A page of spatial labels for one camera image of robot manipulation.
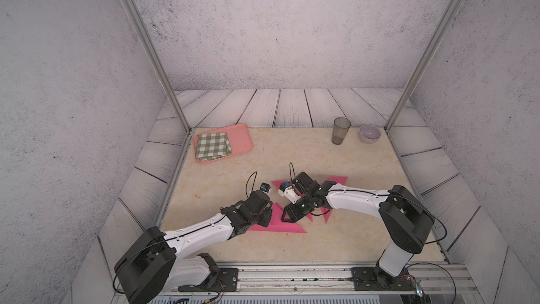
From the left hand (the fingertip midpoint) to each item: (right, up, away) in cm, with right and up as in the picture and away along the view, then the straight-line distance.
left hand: (271, 211), depth 85 cm
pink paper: (-6, -3, -7) cm, 10 cm away
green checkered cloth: (-32, +26, +27) cm, 49 cm away
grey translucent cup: (+34, +35, +20) cm, 53 cm away
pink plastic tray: (-18, +30, +33) cm, 48 cm away
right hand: (+6, -2, -1) cm, 7 cm away
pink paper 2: (+2, -4, -1) cm, 5 cm away
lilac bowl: (+52, +32, +30) cm, 68 cm away
